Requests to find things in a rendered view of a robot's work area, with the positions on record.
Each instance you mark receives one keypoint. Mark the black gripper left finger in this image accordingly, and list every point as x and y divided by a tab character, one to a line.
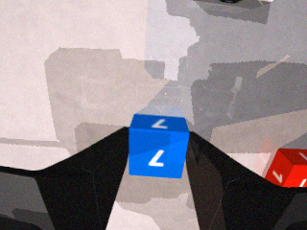
77	193

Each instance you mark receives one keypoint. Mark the blue block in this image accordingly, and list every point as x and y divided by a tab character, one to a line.
158	145

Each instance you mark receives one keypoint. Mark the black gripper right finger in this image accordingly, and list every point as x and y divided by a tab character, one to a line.
229	196

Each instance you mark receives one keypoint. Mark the red block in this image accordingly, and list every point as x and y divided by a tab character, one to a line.
289	168

